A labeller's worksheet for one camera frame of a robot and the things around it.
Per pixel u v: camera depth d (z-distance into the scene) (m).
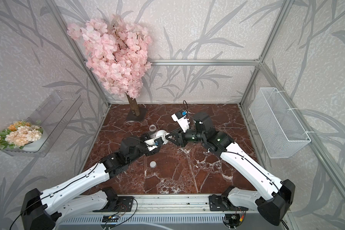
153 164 0.87
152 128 0.83
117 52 0.77
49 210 0.40
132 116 1.11
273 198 0.38
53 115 0.74
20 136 0.49
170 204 0.75
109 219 0.71
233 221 0.75
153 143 0.61
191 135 0.57
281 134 0.59
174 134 0.62
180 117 0.58
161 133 0.67
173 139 0.64
